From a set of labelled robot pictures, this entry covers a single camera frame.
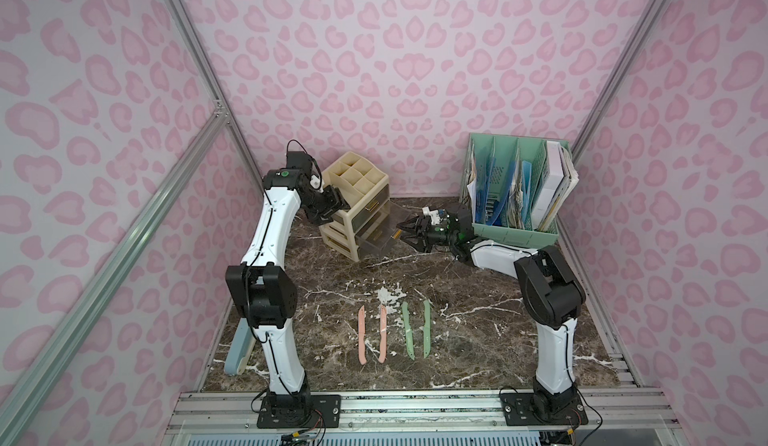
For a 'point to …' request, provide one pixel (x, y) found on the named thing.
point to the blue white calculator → (240, 348)
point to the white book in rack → (558, 181)
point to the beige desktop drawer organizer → (363, 188)
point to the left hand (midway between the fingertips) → (342, 205)
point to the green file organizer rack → (513, 189)
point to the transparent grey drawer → (377, 232)
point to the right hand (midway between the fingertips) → (396, 231)
